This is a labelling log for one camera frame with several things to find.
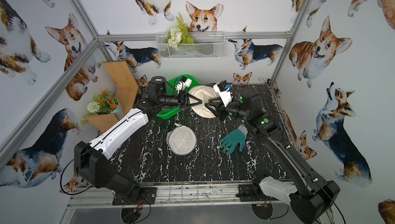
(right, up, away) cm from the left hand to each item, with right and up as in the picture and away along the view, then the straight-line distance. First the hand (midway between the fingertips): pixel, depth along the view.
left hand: (199, 99), depth 66 cm
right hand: (+6, +1, -1) cm, 6 cm away
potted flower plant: (-52, -3, +17) cm, 55 cm away
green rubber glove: (+21, -24, +27) cm, 41 cm away
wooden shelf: (-55, +16, +37) cm, 68 cm away
